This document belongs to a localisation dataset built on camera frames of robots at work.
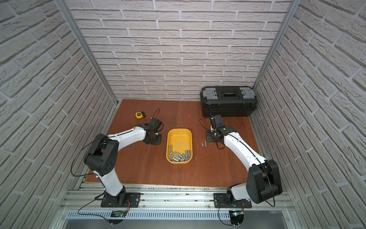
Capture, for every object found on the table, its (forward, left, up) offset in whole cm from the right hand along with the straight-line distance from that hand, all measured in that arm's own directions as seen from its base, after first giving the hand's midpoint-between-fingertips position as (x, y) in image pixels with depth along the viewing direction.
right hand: (213, 136), depth 87 cm
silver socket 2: (0, +4, -10) cm, 11 cm away
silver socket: (0, +6, -10) cm, 12 cm away
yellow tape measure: (+28, +52, -8) cm, 59 cm away
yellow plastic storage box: (-2, +21, -10) cm, 24 cm away
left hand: (+5, +35, -7) cm, 36 cm away
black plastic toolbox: (+24, -15, +6) cm, 29 cm away
